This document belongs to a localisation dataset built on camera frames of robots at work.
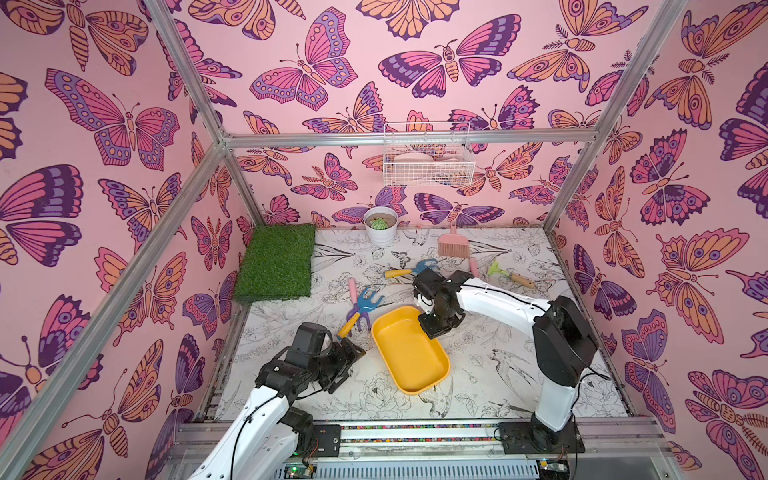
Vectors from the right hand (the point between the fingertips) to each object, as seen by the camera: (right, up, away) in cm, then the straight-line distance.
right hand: (425, 336), depth 86 cm
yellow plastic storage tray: (-3, -7, -1) cm, 8 cm away
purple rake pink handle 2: (-23, +12, +16) cm, 30 cm away
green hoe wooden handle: (+27, +18, +21) cm, 39 cm away
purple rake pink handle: (+20, +19, +22) cm, 35 cm away
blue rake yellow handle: (-18, +7, +11) cm, 23 cm away
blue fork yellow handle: (-6, +17, +19) cm, 27 cm away
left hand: (-18, -3, -8) cm, 20 cm away
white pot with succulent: (-14, +34, +20) cm, 42 cm away
